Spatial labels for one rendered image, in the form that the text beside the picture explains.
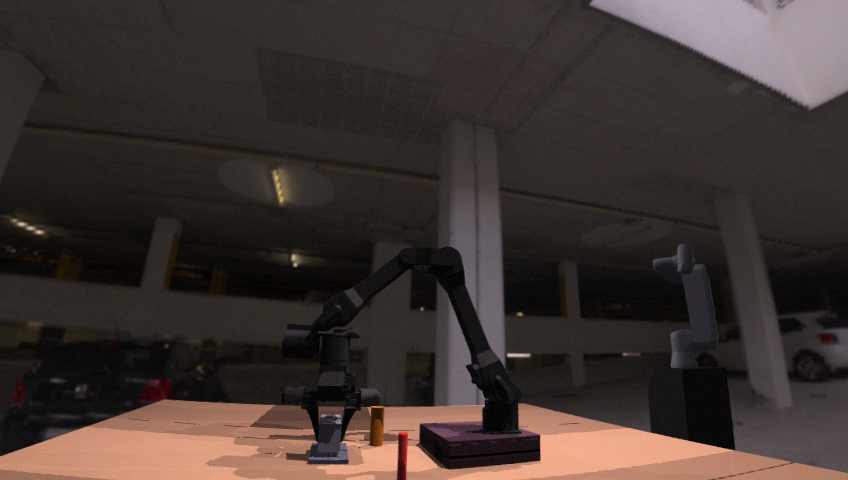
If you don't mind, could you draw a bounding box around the orange cylinder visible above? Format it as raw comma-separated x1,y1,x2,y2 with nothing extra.
370,406,384,446

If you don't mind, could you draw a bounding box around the dark red peg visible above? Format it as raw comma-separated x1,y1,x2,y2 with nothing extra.
397,432,408,480

